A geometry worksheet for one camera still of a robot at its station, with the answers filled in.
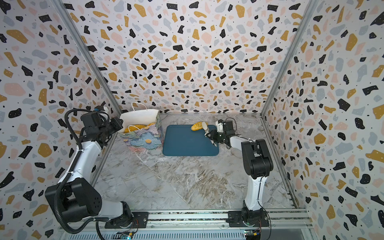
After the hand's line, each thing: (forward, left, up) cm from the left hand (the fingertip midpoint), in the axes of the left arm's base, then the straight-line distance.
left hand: (121, 116), depth 80 cm
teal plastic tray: (+6, -28, -31) cm, 42 cm away
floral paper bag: (-6, -11, -4) cm, 14 cm away
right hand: (+4, -46, -19) cm, 50 cm away
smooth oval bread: (+14, -41, -25) cm, 50 cm away
